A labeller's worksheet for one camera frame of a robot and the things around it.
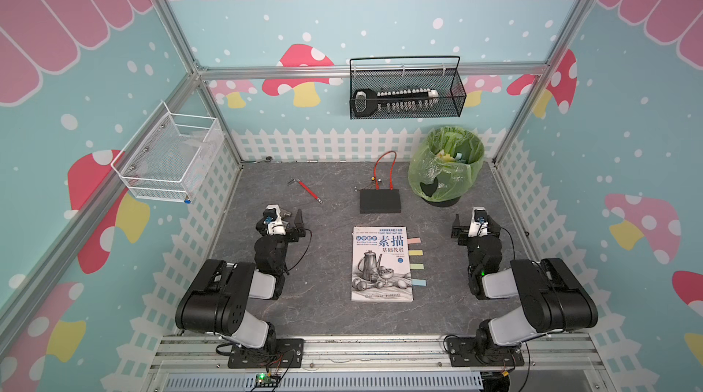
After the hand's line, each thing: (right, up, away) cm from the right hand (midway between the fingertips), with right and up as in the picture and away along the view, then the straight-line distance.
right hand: (474, 215), depth 90 cm
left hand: (-61, +1, -1) cm, 61 cm away
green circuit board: (-64, -42, -17) cm, 78 cm away
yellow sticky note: (-18, -13, +3) cm, 22 cm away
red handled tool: (-61, +10, +23) cm, 66 cm away
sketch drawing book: (-31, -17, -1) cm, 35 cm away
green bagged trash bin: (-11, +16, -2) cm, 19 cm away
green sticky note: (-19, -17, 0) cm, 25 cm away
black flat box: (-29, +4, +16) cm, 33 cm away
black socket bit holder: (-36, +37, 0) cm, 52 cm away
